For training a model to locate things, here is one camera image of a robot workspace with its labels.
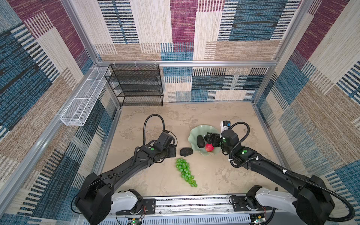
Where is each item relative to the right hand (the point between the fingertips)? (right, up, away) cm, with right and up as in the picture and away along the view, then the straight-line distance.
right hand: (213, 136), depth 83 cm
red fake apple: (-1, -8, +6) cm, 10 cm away
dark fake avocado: (-6, -5, +10) cm, 13 cm away
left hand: (-23, -7, 0) cm, 24 cm away
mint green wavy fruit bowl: (-4, +2, +16) cm, 16 cm away
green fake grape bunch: (-18, -17, -2) cm, 25 cm away
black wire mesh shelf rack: (-54, +36, +28) cm, 71 cm away
